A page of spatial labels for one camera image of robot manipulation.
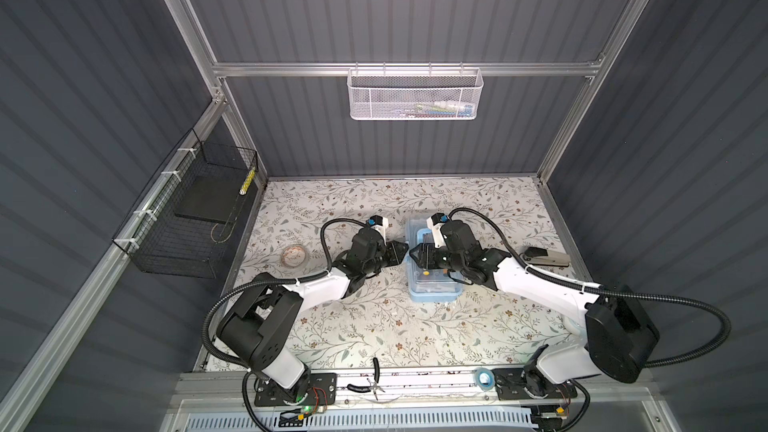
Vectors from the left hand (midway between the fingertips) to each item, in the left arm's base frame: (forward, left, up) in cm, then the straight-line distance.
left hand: (409, 247), depth 87 cm
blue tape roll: (-33, -16, -12) cm, 39 cm away
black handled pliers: (-33, +12, -13) cm, 37 cm away
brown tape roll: (+7, +38, -12) cm, 40 cm away
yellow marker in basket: (+13, +45, +16) cm, 49 cm away
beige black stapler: (-1, -44, -7) cm, 44 cm away
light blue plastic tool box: (-12, -6, -4) cm, 15 cm away
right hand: (-3, -2, +1) cm, 4 cm away
